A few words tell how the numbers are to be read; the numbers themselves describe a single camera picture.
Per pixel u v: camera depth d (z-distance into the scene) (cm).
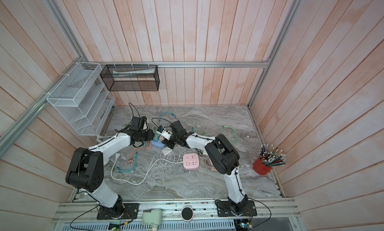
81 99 72
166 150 93
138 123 74
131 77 104
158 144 95
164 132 83
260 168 82
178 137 76
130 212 73
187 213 69
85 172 46
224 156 56
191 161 88
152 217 68
